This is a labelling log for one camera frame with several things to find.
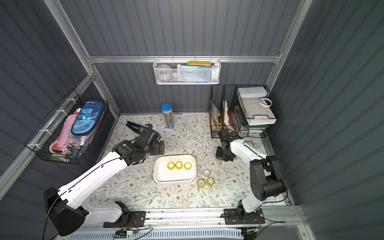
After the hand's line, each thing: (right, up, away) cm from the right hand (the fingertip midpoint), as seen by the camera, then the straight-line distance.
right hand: (224, 157), depth 91 cm
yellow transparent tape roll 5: (-9, -13, -6) cm, 17 cm away
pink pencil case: (-77, +13, -23) cm, 81 cm away
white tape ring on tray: (+28, +33, +6) cm, 44 cm away
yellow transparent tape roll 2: (-28, -5, +1) cm, 29 cm away
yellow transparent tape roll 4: (-15, -14, -6) cm, 21 cm away
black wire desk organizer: (+15, +29, +3) cm, 33 cm away
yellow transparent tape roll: (-23, -5, 0) cm, 23 cm away
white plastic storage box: (-38, -10, -2) cm, 39 cm away
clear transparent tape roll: (-11, -9, -2) cm, 14 cm away
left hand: (-38, +9, -14) cm, 42 cm away
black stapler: (-61, +18, +18) cm, 66 cm away
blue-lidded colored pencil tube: (-36, +29, +6) cm, 47 cm away
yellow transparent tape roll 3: (-33, -5, 0) cm, 34 cm away
